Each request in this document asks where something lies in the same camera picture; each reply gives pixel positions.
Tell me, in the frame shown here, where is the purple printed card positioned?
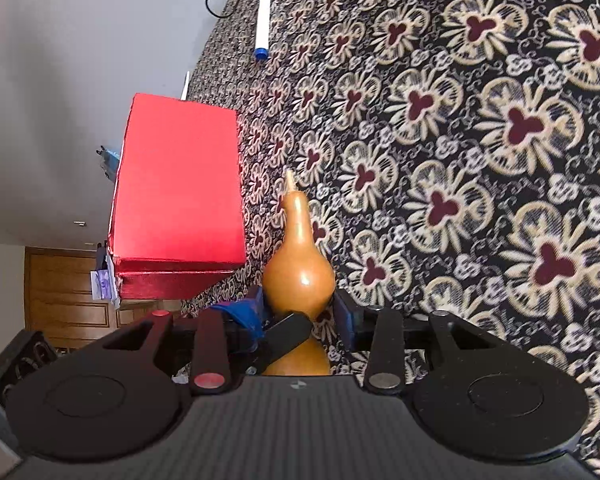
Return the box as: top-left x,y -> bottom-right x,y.
90,255 -> 120,307

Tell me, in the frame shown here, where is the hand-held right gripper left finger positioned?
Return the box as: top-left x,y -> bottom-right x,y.
102,285 -> 313,395

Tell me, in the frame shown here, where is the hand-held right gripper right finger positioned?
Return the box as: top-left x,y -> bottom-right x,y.
332,290 -> 506,395

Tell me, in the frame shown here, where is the red cardboard box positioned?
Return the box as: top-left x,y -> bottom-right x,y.
107,92 -> 247,301

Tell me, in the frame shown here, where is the wooden cabinet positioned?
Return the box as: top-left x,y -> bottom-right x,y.
24,246 -> 181,352

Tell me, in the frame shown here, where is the floral patterned tablecloth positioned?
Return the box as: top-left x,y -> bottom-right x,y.
180,0 -> 600,480

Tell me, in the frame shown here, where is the blue plastic packet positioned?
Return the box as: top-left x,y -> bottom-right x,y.
97,145 -> 125,182

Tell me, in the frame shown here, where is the brown gourd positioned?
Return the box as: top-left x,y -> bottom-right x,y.
260,170 -> 337,377

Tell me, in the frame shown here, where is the blue and white marker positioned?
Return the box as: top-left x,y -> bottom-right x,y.
254,0 -> 274,61

